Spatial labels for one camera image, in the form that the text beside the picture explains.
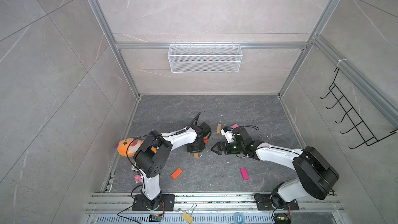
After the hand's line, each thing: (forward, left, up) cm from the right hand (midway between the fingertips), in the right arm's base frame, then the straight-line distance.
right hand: (218, 149), depth 85 cm
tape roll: (-32, -8, -6) cm, 33 cm away
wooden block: (+18, -3, -5) cm, 19 cm away
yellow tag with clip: (-31, +16, -5) cm, 35 cm away
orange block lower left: (-11, +23, -5) cm, 26 cm away
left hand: (+3, +10, -5) cm, 12 cm away
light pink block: (+18, -13, -5) cm, 23 cm away
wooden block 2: (-2, +13, -4) cm, 13 cm away
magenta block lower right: (-12, -14, -7) cm, 19 cm away
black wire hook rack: (-9, -55, +28) cm, 62 cm away
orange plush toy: (+1, +53, +3) cm, 53 cm away
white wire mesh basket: (+53, +6, +24) cm, 59 cm away
